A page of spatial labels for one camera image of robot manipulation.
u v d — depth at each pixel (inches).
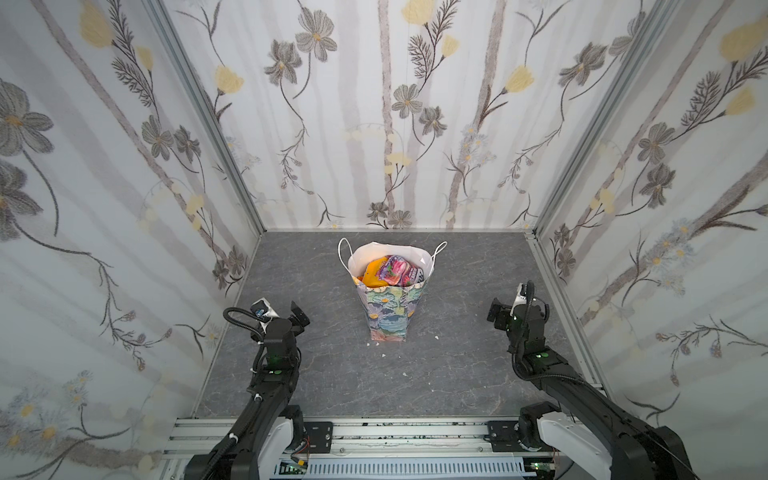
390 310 31.0
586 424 19.9
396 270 32.2
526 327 24.6
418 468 27.8
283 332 24.9
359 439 29.5
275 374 24.6
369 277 32.6
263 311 27.9
